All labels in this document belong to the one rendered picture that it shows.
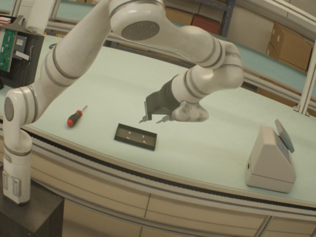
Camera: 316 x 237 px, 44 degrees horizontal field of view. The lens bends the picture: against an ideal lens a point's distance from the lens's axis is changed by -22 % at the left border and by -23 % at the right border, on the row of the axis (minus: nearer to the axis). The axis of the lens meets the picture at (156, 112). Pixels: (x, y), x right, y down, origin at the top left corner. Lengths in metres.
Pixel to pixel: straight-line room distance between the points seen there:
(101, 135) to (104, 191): 1.57
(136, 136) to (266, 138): 0.38
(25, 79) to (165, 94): 0.53
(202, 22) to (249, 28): 0.76
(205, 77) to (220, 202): 0.41
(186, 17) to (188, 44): 4.17
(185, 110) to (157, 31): 0.38
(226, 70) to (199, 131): 0.56
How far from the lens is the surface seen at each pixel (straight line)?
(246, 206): 1.31
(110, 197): 2.81
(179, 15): 4.99
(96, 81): 1.64
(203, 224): 2.82
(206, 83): 1.00
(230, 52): 0.98
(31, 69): 1.43
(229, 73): 0.96
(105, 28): 0.82
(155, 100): 1.17
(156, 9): 0.71
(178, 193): 1.27
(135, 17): 0.70
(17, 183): 1.11
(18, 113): 1.00
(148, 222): 2.38
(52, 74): 0.87
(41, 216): 1.15
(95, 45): 0.84
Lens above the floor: 1.60
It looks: 23 degrees down
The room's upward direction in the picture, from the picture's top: 17 degrees clockwise
